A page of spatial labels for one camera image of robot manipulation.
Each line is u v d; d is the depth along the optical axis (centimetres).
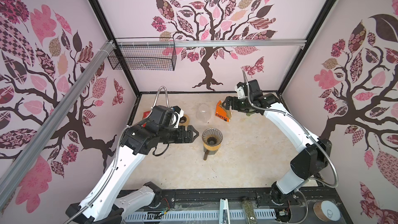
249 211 68
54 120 53
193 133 58
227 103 73
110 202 38
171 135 53
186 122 101
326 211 66
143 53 95
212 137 83
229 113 103
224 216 68
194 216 70
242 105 68
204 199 75
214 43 95
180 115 60
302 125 98
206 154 81
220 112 102
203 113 106
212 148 81
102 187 37
